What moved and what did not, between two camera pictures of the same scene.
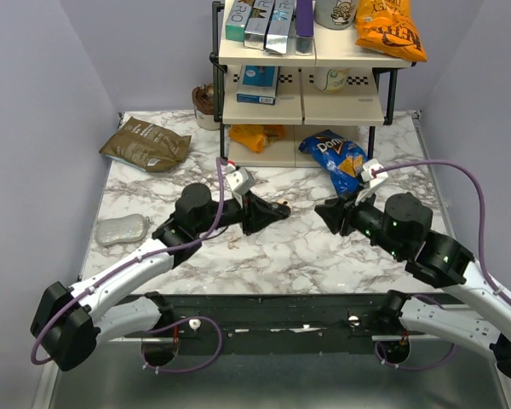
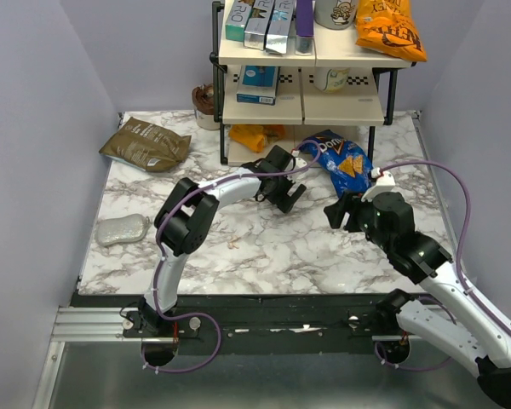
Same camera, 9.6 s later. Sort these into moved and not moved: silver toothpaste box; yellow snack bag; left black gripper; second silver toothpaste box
Moved: left black gripper
Not moved: yellow snack bag; second silver toothpaste box; silver toothpaste box
